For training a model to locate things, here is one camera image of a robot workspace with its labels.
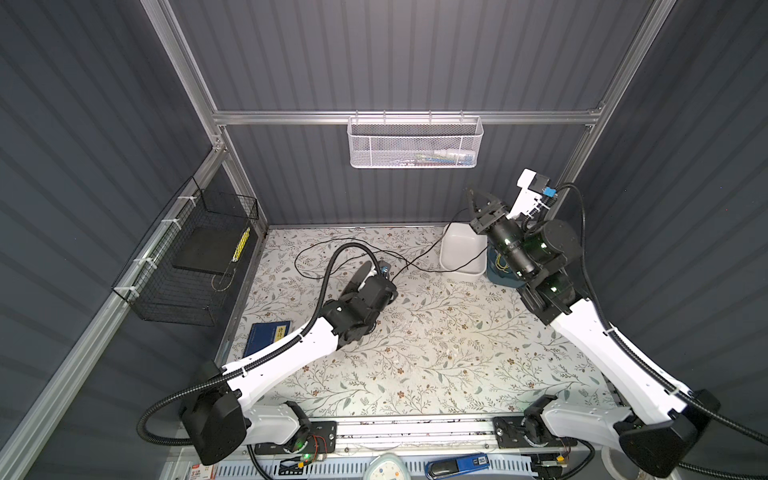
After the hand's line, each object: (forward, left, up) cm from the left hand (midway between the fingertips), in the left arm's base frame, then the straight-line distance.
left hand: (360, 287), depth 79 cm
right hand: (0, -23, +31) cm, 39 cm away
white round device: (-38, -5, -17) cm, 42 cm away
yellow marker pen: (+10, +31, +8) cm, 33 cm away
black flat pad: (+7, +38, +9) cm, 39 cm away
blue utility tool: (-39, -18, -14) cm, 45 cm away
